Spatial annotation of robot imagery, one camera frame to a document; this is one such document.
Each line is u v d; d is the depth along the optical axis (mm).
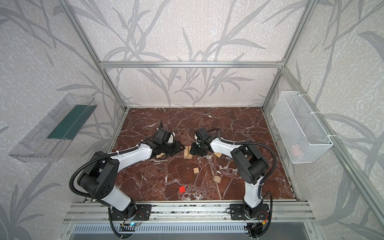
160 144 717
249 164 494
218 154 937
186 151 937
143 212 726
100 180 449
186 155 927
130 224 707
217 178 840
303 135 613
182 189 817
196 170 869
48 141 633
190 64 1952
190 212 753
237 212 735
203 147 730
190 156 915
